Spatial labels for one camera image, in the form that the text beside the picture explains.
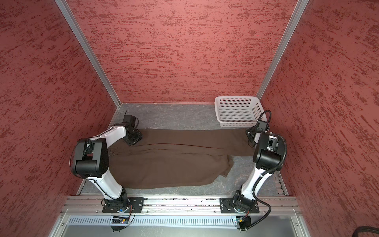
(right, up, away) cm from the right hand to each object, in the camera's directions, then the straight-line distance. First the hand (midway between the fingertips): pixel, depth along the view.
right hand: (247, 133), depth 102 cm
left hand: (-74, -5, -6) cm, 75 cm away
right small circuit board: (-15, -40, -30) cm, 53 cm away
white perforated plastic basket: (-1, +16, +15) cm, 22 cm away
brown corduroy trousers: (-60, -15, -11) cm, 63 cm away
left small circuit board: (-76, -41, -30) cm, 91 cm away
